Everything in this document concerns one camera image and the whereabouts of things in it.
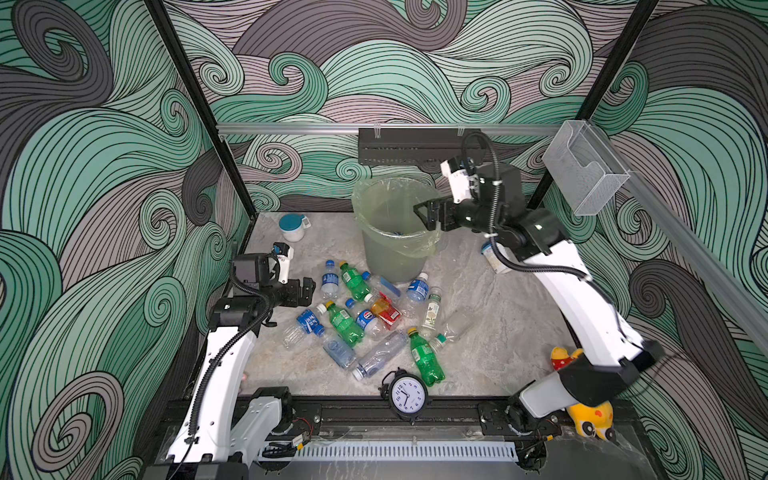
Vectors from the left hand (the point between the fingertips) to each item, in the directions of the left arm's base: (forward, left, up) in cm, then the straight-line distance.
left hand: (297, 280), depth 75 cm
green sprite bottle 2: (-5, -12, -17) cm, 21 cm away
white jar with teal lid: (+32, +11, -14) cm, 37 cm away
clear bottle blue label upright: (+10, -6, -17) cm, 20 cm away
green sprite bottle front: (-13, -34, -15) cm, 39 cm away
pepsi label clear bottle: (-4, -19, -18) cm, 26 cm away
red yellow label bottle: (0, -23, -16) cm, 28 cm away
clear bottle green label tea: (0, -38, -15) cm, 41 cm away
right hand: (+9, -33, +19) cm, 39 cm away
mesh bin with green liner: (+10, -26, +4) cm, 28 cm away
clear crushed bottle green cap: (-3, -45, -19) cm, 49 cm away
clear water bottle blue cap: (-12, -10, -16) cm, 22 cm away
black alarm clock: (-22, -29, -18) cm, 41 cm away
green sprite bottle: (+11, -14, -19) cm, 26 cm away
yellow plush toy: (-28, -72, -14) cm, 78 cm away
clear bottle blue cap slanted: (+11, -23, -20) cm, 32 cm away
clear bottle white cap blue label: (+5, -33, -17) cm, 37 cm away
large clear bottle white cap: (-12, -22, -20) cm, 32 cm away
